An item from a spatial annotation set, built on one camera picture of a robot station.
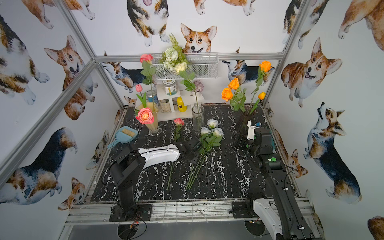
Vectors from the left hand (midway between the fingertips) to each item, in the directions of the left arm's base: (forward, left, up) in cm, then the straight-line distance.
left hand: (194, 152), depth 93 cm
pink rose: (+2, +21, +34) cm, 40 cm away
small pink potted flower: (+36, -4, +23) cm, 43 cm away
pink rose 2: (+23, +11, +1) cm, 26 cm away
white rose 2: (+8, -12, 0) cm, 14 cm away
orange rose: (+23, -28, +23) cm, 43 cm away
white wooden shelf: (+38, +6, +13) cm, 40 cm away
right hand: (-1, -25, +23) cm, 34 cm away
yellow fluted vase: (+16, +27, +5) cm, 32 cm away
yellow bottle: (+36, +10, +3) cm, 37 cm away
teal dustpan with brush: (+16, +48, -2) cm, 51 cm away
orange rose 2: (+16, -18, +33) cm, 41 cm away
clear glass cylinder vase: (+18, -2, +11) cm, 22 cm away
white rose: (+22, -12, +1) cm, 25 cm away
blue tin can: (+27, +25, +20) cm, 42 cm away
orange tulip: (+21, -39, +27) cm, 52 cm away
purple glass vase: (+20, -34, +15) cm, 43 cm away
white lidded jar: (+32, +14, +26) cm, 43 cm away
